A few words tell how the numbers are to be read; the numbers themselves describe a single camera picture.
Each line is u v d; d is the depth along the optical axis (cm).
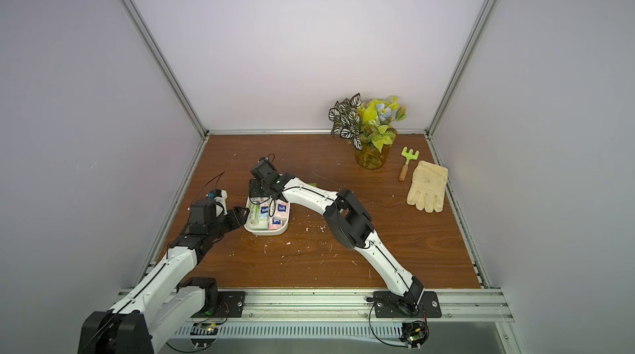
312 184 67
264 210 90
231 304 73
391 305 73
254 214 87
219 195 79
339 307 73
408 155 110
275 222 86
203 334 72
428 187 100
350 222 57
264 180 73
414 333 70
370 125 93
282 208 89
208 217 67
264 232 84
